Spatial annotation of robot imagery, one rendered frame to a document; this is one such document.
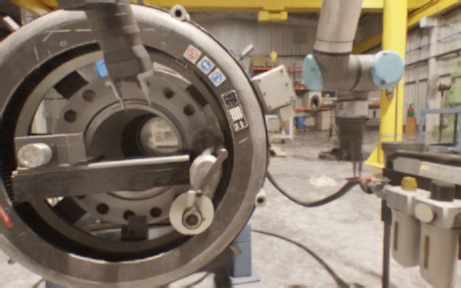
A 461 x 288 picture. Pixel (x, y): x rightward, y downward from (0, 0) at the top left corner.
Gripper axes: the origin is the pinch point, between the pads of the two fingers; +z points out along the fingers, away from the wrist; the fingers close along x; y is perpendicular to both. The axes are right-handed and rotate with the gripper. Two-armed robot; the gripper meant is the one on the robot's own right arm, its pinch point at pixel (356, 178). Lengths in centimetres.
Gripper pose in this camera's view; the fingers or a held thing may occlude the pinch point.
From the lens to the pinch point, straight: 89.0
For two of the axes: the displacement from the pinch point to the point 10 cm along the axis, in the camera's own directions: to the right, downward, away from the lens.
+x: 1.7, 0.8, -9.8
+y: -9.8, 0.4, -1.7
